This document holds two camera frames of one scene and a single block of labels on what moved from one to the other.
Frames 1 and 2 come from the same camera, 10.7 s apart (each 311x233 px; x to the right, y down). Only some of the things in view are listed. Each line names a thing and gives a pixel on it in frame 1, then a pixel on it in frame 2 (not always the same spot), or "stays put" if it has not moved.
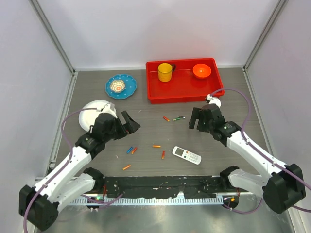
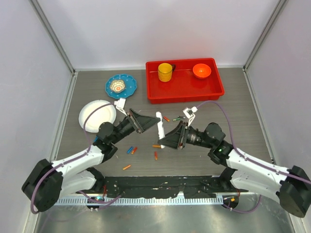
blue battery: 129,150 stays put
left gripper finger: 131,126 → 145,125
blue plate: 130,89 stays put
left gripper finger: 127,118 → 143,121
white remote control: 186,155 → 160,127
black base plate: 144,187 stays put
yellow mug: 164,72 stays put
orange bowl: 201,71 stays put
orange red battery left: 132,152 stays put
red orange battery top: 166,119 stays put
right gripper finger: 203,125 → 174,138
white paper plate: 88,115 stays put
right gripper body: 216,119 → 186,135
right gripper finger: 196,114 → 171,140
